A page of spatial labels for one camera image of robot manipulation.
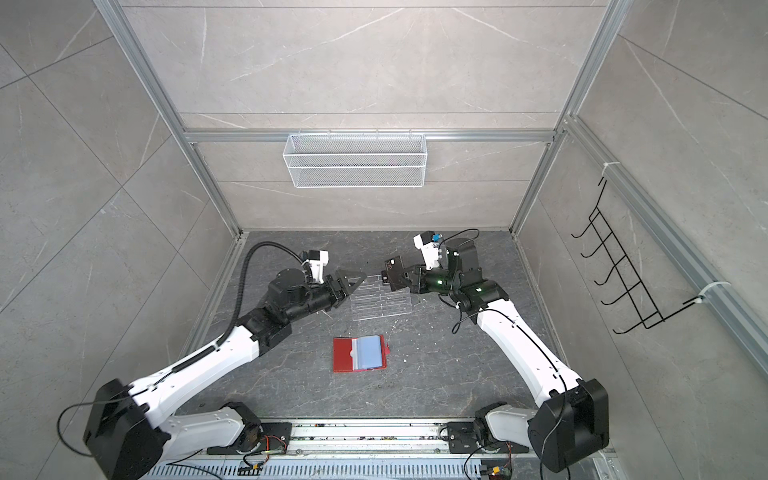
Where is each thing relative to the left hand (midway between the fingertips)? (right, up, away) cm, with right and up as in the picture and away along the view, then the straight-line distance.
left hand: (363, 274), depth 71 cm
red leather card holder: (-3, -25, +16) cm, 30 cm away
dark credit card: (+8, +1, +3) cm, 9 cm away
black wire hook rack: (+59, -7, -12) cm, 60 cm away
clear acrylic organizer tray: (+1, -10, +24) cm, 26 cm away
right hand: (+9, 0, +4) cm, 10 cm away
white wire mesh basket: (-5, +37, +29) cm, 47 cm away
